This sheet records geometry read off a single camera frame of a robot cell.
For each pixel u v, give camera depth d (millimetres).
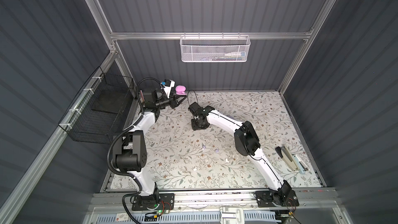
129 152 493
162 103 772
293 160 842
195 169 828
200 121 754
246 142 626
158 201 720
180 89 832
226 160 866
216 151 898
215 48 1116
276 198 657
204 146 912
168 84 768
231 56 915
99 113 738
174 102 782
